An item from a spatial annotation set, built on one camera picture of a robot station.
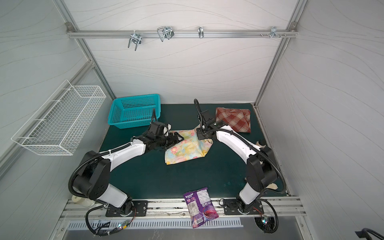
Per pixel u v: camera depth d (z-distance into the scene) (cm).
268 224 72
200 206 72
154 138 69
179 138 81
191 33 77
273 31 76
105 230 69
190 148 93
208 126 63
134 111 118
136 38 78
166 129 73
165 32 77
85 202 70
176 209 75
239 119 108
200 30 72
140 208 74
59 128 68
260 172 44
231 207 73
